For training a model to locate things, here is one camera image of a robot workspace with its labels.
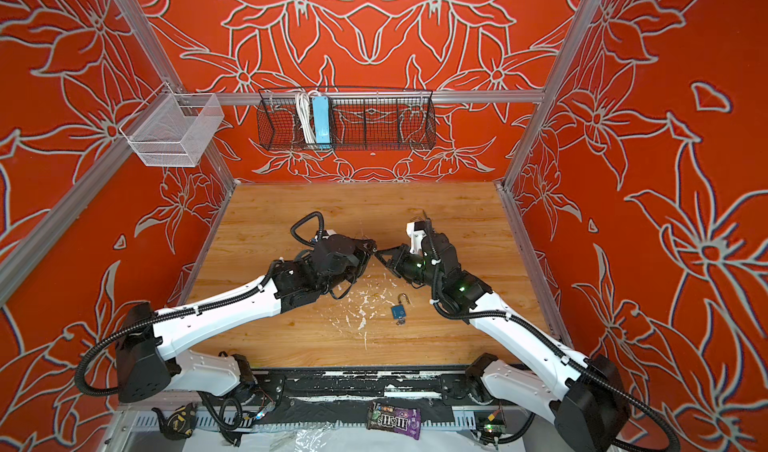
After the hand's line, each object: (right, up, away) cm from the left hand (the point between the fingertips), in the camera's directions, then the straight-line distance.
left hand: (381, 243), depth 72 cm
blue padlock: (+6, -22, +14) cm, 26 cm away
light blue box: (-18, +36, +18) cm, 44 cm away
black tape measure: (-47, -41, -5) cm, 62 cm away
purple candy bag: (+5, -41, -4) cm, 42 cm away
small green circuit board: (+27, -43, -4) cm, 51 cm away
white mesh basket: (-66, +34, +20) cm, 77 cm away
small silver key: (+6, -24, +12) cm, 27 cm away
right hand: (-3, -3, -2) cm, 5 cm away
